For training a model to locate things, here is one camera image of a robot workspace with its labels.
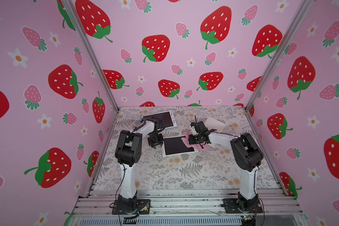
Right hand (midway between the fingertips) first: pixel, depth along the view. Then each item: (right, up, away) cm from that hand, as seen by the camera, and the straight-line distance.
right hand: (191, 140), depth 100 cm
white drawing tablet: (-12, -3, -1) cm, 12 cm away
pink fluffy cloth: (+4, -3, -11) cm, 12 cm away
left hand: (-21, -4, -2) cm, 22 cm away
